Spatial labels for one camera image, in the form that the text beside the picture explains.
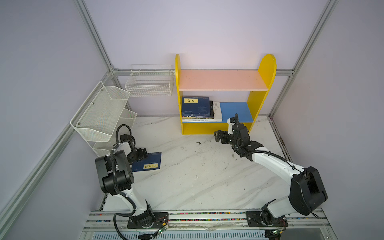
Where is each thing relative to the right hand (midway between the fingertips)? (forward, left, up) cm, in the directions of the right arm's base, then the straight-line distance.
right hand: (219, 132), depth 86 cm
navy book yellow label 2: (+18, +14, +4) cm, 23 cm away
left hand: (-10, +51, -17) cm, 55 cm away
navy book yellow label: (-10, +42, -17) cm, 46 cm away
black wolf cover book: (+19, +4, +1) cm, 19 cm away
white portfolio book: (+17, -1, -2) cm, 17 cm away
